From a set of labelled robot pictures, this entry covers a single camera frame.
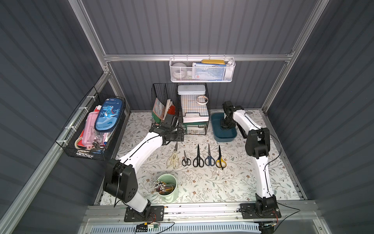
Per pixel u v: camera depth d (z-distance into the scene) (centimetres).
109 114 70
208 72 87
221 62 89
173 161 91
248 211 73
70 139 62
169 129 65
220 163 91
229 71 86
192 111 92
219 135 105
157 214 74
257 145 65
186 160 93
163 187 66
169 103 109
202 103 97
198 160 91
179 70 84
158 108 112
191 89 105
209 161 92
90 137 67
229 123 89
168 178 72
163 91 102
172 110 105
